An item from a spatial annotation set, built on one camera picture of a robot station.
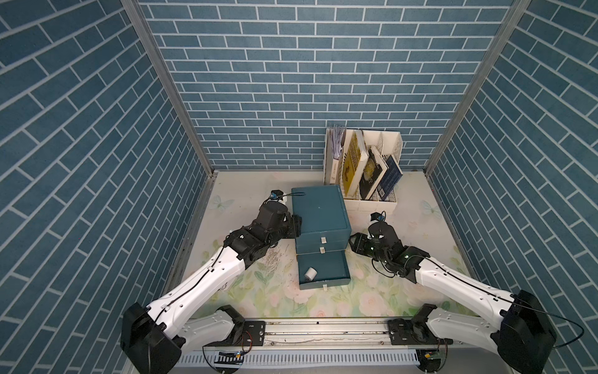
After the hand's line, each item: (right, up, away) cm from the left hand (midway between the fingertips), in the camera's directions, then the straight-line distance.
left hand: (301, 221), depth 76 cm
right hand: (+17, -8, +6) cm, 20 cm away
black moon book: (+31, +19, +22) cm, 42 cm away
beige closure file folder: (+12, +19, +9) cm, 24 cm away
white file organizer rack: (+38, +32, +28) cm, 57 cm away
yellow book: (+21, +21, +17) cm, 35 cm away
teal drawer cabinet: (+8, -3, -3) cm, 9 cm away
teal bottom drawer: (+11, -20, +10) cm, 25 cm away
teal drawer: (+7, -5, -1) cm, 9 cm away
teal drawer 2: (+4, -10, +5) cm, 12 cm away
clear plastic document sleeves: (+14, +32, +15) cm, 38 cm away
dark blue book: (+38, +15, +26) cm, 49 cm away
